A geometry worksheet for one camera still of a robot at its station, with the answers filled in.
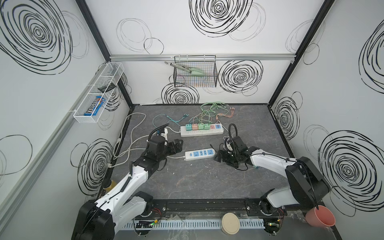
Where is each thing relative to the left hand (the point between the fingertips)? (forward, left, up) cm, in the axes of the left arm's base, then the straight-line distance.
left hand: (176, 142), depth 82 cm
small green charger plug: (+18, -18, -8) cm, 27 cm away
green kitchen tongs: (+39, -8, +20) cm, 45 cm away
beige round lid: (-36, -27, -7) cm, 45 cm away
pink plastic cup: (-33, -66, -4) cm, 73 cm away
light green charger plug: (+18, -14, -8) cm, 24 cm away
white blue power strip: (-1, -9, -12) cm, 15 cm away
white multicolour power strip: (+18, -25, -11) cm, 33 cm away
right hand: (-5, -26, -12) cm, 28 cm away
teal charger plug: (+17, -6, -8) cm, 19 cm away
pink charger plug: (+17, -10, -8) cm, 21 cm away
